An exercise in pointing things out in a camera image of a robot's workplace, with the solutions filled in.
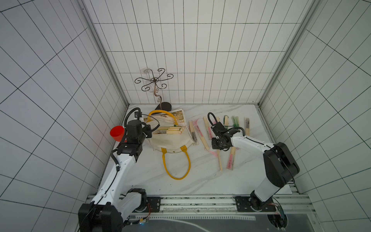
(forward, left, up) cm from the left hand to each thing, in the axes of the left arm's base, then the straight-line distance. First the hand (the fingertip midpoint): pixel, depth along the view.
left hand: (145, 127), depth 81 cm
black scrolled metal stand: (+34, -4, -18) cm, 39 cm away
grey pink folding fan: (+14, -69, -18) cm, 72 cm away
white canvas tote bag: (0, -14, -18) cm, 23 cm away
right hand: (0, -44, -16) cm, 47 cm away
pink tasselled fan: (+7, -34, -19) cm, 40 cm away
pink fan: (-14, -51, -18) cm, 56 cm away
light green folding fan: (+18, -54, -19) cm, 60 cm away
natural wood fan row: (-14, -44, -15) cm, 48 cm away
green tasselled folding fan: (+19, -62, -18) cm, 67 cm away
